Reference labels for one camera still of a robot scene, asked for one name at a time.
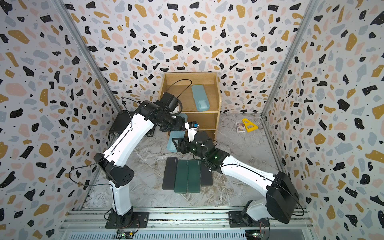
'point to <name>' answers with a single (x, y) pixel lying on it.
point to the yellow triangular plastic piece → (247, 123)
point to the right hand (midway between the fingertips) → (177, 139)
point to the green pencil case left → (182, 177)
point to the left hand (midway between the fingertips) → (182, 127)
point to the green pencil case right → (194, 177)
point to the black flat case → (121, 122)
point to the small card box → (240, 127)
